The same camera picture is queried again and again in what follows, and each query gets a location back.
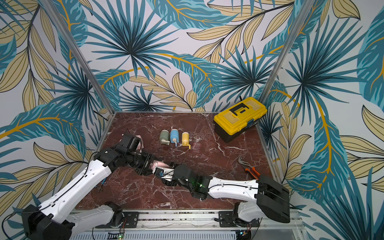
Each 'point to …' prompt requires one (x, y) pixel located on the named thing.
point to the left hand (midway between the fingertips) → (160, 166)
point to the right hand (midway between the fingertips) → (163, 165)
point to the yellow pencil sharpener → (185, 139)
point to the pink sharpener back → (156, 163)
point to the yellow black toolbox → (230, 122)
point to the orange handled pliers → (248, 168)
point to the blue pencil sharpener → (174, 136)
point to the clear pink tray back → (197, 146)
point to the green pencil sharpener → (164, 137)
